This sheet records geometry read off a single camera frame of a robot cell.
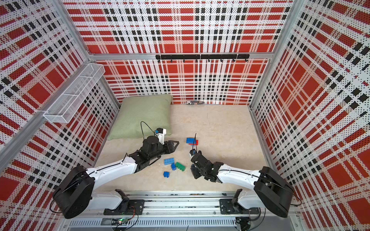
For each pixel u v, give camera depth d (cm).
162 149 72
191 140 101
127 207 68
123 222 69
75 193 41
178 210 73
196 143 94
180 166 86
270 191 42
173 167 87
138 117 97
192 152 76
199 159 65
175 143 81
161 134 77
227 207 73
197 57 88
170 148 75
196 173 75
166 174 84
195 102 123
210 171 63
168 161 89
